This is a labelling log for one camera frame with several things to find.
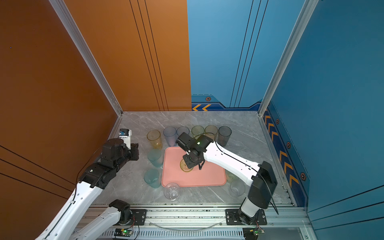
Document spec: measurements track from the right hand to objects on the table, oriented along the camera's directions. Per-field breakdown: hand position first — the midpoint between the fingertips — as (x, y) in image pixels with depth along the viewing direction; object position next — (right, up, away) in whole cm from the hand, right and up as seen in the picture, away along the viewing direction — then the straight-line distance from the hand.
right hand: (193, 162), depth 77 cm
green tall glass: (+3, +16, +19) cm, 25 cm away
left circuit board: (-33, -32, -6) cm, 47 cm away
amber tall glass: (+11, +16, +15) cm, 24 cm away
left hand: (-28, +10, -3) cm, 30 cm away
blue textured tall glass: (-15, +15, +14) cm, 25 cm away
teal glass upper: (-24, +1, +13) cm, 27 cm away
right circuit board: (+28, -32, -7) cm, 43 cm away
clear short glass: (+24, -15, +4) cm, 29 cm away
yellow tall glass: (-25, +12, +18) cm, 33 cm away
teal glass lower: (-22, -10, +6) cm, 25 cm away
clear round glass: (-12, -17, +4) cm, 21 cm away
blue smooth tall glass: (-8, +17, +13) cm, 23 cm away
